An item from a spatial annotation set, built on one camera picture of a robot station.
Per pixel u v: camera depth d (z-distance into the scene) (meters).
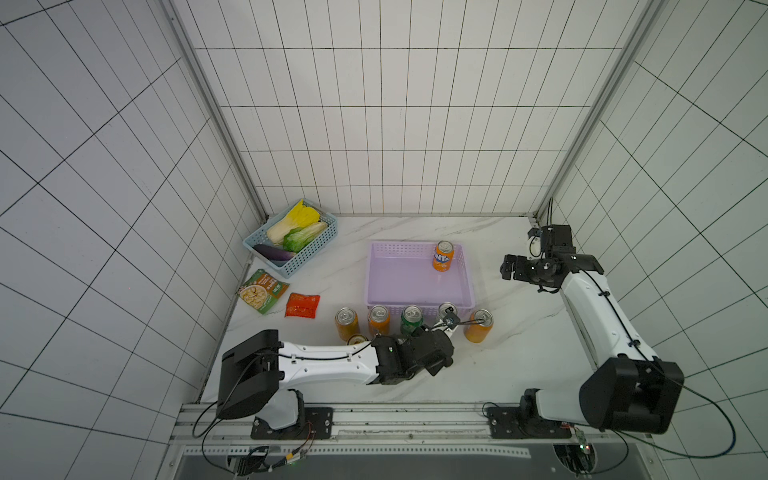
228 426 0.74
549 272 0.59
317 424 0.72
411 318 0.81
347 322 0.81
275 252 1.02
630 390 0.40
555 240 0.63
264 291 0.97
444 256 0.96
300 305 0.93
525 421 0.67
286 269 0.98
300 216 1.10
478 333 0.85
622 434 0.45
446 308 0.78
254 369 0.45
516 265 0.74
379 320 0.81
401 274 1.05
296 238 1.03
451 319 0.63
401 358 0.55
